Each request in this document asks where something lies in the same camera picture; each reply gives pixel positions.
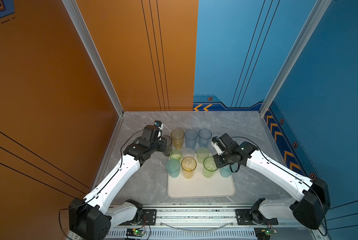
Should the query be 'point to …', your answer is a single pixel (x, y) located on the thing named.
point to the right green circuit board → (270, 231)
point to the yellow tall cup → (177, 134)
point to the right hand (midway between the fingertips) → (215, 160)
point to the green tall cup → (209, 167)
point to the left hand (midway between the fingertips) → (163, 138)
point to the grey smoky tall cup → (169, 142)
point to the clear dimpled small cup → (188, 152)
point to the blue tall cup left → (190, 136)
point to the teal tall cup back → (173, 167)
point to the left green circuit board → (137, 232)
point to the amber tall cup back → (188, 165)
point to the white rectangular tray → (200, 186)
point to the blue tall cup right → (204, 135)
